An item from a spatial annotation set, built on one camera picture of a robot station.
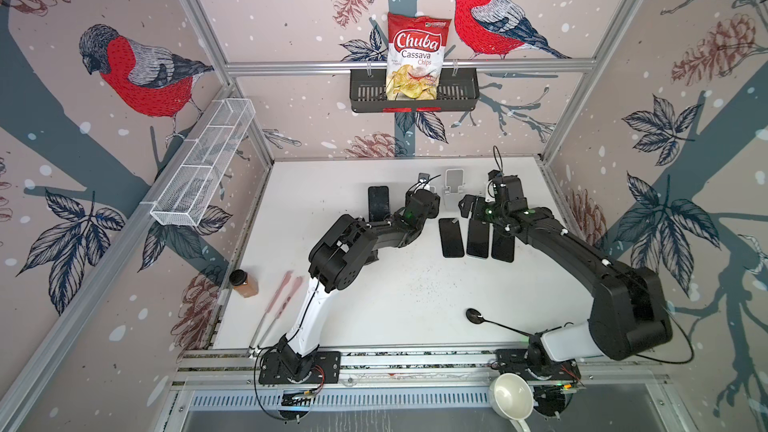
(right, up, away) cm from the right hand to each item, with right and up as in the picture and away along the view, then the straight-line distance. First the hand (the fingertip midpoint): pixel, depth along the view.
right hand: (469, 208), depth 89 cm
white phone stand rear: (-2, +3, +15) cm, 16 cm away
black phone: (-28, +1, +5) cm, 28 cm away
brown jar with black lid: (-64, -20, -9) cm, 68 cm away
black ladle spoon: (0, -29, -9) cm, 30 cm away
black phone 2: (+6, -11, +10) cm, 16 cm away
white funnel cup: (+5, -43, -20) cm, 48 cm away
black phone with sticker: (-3, -11, +10) cm, 15 cm away
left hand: (-11, +5, +9) cm, 15 cm away
